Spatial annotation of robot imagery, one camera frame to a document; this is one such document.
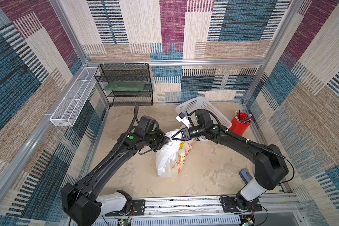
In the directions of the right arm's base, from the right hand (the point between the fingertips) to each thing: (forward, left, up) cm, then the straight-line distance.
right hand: (175, 139), depth 76 cm
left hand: (-1, +2, +3) cm, 3 cm away
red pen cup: (+16, -42, -8) cm, 46 cm away
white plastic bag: (-9, +2, -5) cm, 11 cm away
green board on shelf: (+37, +32, +7) cm, 50 cm away
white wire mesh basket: (+22, +69, -2) cm, 72 cm away
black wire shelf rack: (+50, +34, +9) cm, 61 cm away
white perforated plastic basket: (+35, -8, -15) cm, 38 cm away
